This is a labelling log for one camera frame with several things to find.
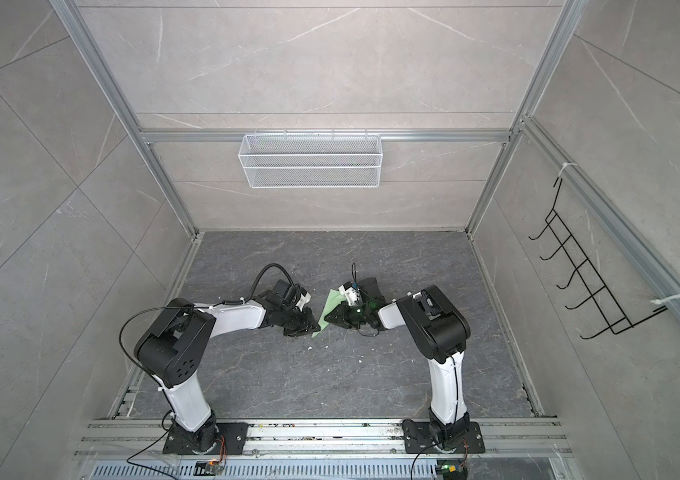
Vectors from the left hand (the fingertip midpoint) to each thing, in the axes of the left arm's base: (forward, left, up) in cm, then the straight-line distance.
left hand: (321, 322), depth 92 cm
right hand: (+2, -2, -1) cm, 3 cm away
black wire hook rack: (-16, -62, +31) cm, 71 cm away
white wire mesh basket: (+47, +2, +28) cm, 55 cm away
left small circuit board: (-36, +27, -2) cm, 45 cm away
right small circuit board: (-39, -32, -2) cm, 50 cm away
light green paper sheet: (+9, -5, 0) cm, 10 cm away
